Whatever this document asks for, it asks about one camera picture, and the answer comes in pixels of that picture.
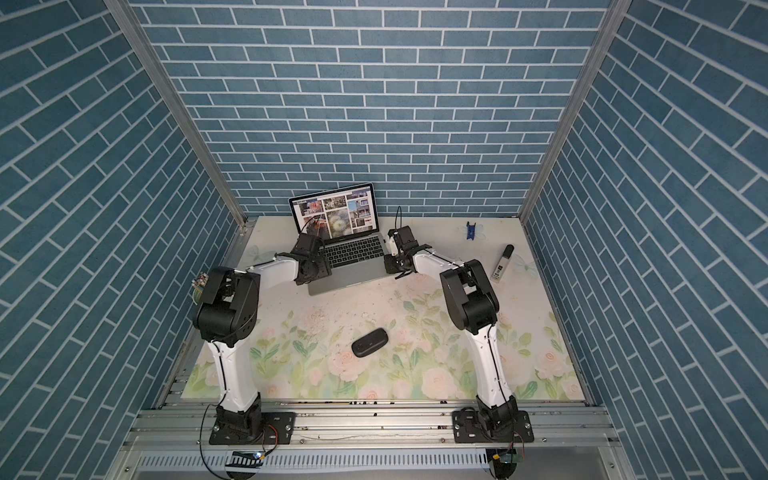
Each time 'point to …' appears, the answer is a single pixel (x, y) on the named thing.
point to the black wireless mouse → (370, 342)
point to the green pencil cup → (198, 284)
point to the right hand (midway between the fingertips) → (389, 265)
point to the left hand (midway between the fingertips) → (328, 270)
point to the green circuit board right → (508, 458)
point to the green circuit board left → (245, 459)
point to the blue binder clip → (470, 231)
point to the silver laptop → (346, 220)
